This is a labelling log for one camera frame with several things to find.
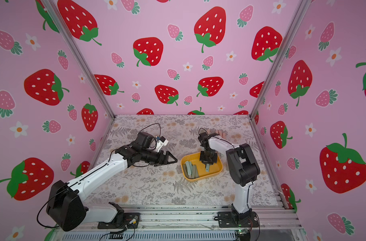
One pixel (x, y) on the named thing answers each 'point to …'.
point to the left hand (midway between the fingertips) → (174, 161)
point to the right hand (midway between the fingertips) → (212, 162)
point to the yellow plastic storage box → (214, 168)
